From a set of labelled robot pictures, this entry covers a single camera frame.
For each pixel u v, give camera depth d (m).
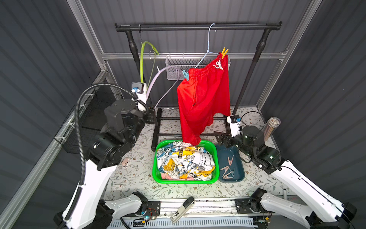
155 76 0.54
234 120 0.57
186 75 0.58
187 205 0.71
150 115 0.47
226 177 0.83
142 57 0.59
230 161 0.89
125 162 0.86
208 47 0.60
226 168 0.87
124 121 0.35
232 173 0.84
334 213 0.38
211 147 0.87
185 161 0.74
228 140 0.59
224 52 0.71
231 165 0.87
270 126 0.87
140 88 0.41
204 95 0.71
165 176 0.82
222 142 0.62
